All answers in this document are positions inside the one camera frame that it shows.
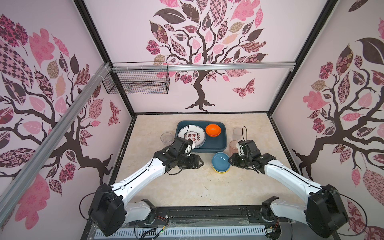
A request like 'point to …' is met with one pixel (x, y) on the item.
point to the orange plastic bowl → (213, 130)
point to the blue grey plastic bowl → (220, 162)
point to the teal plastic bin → (212, 144)
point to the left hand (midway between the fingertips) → (199, 166)
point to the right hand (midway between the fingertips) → (229, 158)
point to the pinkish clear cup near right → (233, 146)
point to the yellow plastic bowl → (220, 172)
